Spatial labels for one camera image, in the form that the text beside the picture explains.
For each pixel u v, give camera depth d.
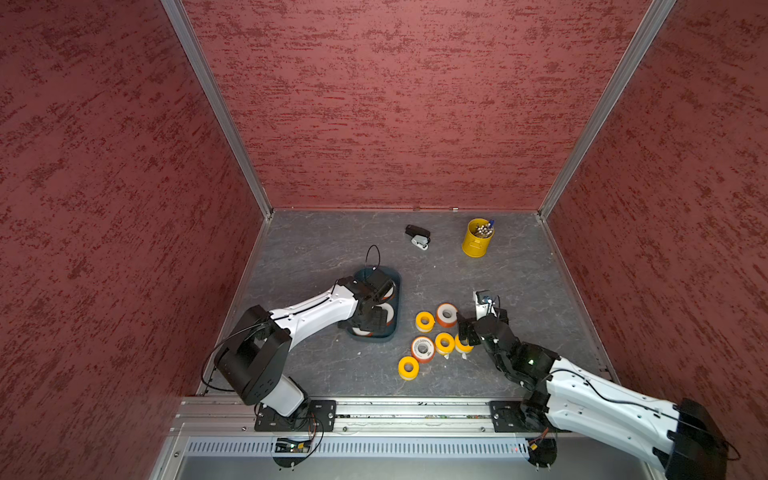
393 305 0.91
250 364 0.43
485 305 0.68
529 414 0.65
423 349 0.85
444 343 0.85
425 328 0.90
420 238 1.09
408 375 0.80
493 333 0.59
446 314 0.91
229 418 0.76
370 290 0.66
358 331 0.81
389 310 0.90
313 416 0.73
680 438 0.42
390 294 0.95
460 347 0.85
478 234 0.95
